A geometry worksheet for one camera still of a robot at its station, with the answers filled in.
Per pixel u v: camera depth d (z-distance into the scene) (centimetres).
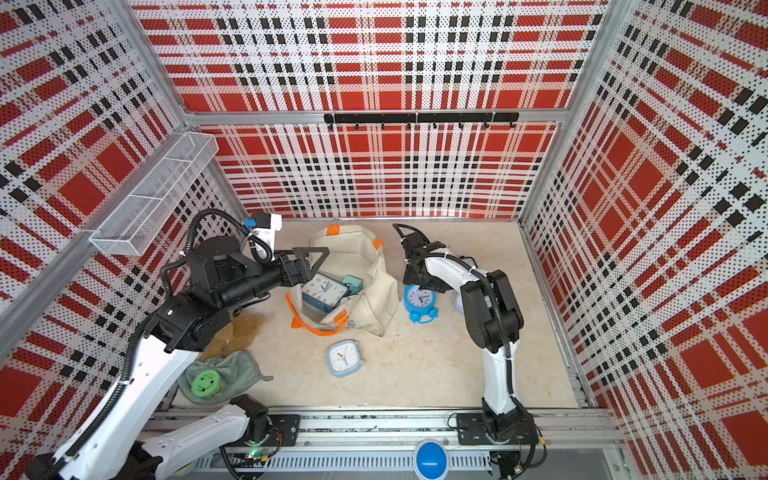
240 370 83
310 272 54
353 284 96
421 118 88
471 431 73
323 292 97
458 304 96
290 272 52
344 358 84
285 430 73
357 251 96
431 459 68
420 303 95
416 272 72
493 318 52
